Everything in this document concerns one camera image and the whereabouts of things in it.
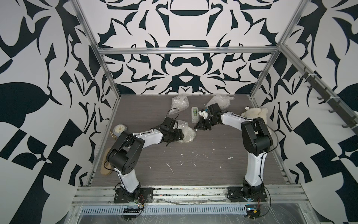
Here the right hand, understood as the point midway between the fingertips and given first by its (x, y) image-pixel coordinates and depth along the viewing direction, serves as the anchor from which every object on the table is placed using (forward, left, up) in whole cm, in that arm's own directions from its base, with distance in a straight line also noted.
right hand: (194, 125), depth 96 cm
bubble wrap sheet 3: (+21, -23, +1) cm, 31 cm away
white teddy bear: (+7, -41, +4) cm, 42 cm away
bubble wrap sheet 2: (+20, +10, 0) cm, 22 cm away
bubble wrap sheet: (-7, +3, 0) cm, 8 cm away
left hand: (-5, +10, -3) cm, 12 cm away
